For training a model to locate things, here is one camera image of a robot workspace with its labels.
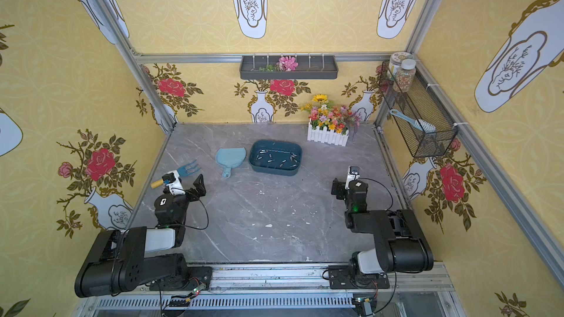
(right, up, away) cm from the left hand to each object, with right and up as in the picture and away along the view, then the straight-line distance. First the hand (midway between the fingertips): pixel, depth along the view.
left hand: (182, 177), depth 88 cm
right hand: (+70, -1, +6) cm, 70 cm away
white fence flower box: (+61, +23, +14) cm, 67 cm away
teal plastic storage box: (+37, +7, +19) cm, 42 cm away
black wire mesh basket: (+88, +23, -11) cm, 92 cm away
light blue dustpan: (+14, +7, +19) cm, 24 cm away
